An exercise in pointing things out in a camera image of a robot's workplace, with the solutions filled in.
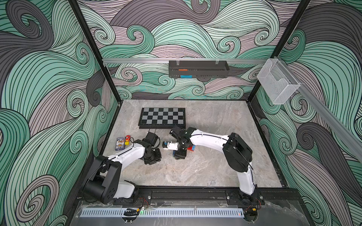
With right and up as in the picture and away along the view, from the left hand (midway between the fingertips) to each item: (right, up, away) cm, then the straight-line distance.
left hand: (159, 159), depth 86 cm
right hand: (+12, +4, +3) cm, 13 cm away
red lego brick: (+19, +6, +4) cm, 21 cm away
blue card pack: (-27, +8, +6) cm, 29 cm away
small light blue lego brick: (+22, +6, +4) cm, 23 cm away
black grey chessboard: (-1, +25, +17) cm, 31 cm away
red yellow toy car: (-23, +11, +8) cm, 27 cm away
